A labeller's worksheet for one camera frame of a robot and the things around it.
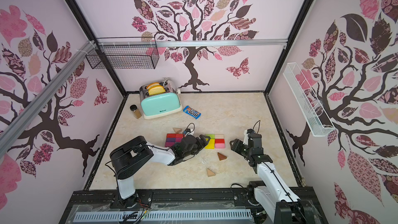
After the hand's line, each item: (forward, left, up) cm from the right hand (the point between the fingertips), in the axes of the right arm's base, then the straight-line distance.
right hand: (233, 145), depth 86 cm
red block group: (+5, +7, -4) cm, 10 cm away
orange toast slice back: (+37, +51, +15) cm, 65 cm away
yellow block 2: (+1, +12, -4) cm, 13 cm away
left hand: (+2, +15, -2) cm, 15 cm away
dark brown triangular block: (-5, +7, -3) cm, 9 cm away
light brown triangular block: (-14, +14, -3) cm, 20 cm away
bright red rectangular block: (+9, +33, -3) cm, 34 cm away
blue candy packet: (+28, +25, -3) cm, 37 cm away
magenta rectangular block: (+8, +33, -6) cm, 35 cm away
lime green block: (+8, +11, -3) cm, 14 cm away
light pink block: (+3, +7, -5) cm, 9 cm away
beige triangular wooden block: (+14, +34, -3) cm, 37 cm away
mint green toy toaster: (+24, +43, +9) cm, 50 cm away
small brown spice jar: (+25, +62, +2) cm, 67 cm away
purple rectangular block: (+6, +37, -2) cm, 38 cm away
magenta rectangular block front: (+2, +37, -1) cm, 37 cm away
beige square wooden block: (+9, +7, -5) cm, 12 cm away
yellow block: (+4, +12, -3) cm, 13 cm away
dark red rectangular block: (+9, +38, -3) cm, 39 cm away
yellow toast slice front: (+32, +46, +15) cm, 58 cm away
